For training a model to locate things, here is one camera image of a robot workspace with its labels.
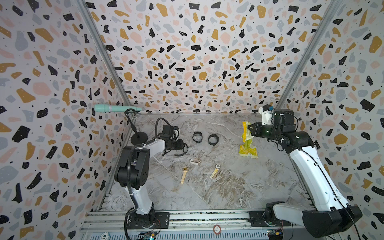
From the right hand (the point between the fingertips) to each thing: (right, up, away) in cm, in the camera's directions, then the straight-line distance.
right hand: (251, 126), depth 73 cm
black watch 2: (-27, -8, +34) cm, 44 cm away
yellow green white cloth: (+4, -14, +21) cm, 26 cm away
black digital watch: (-16, -9, +34) cm, 38 cm away
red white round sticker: (-17, -50, -1) cm, 52 cm away
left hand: (-35, -12, +25) cm, 45 cm away
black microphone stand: (-68, -8, +29) cm, 75 cm away
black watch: (-36, -18, +26) cm, 48 cm away
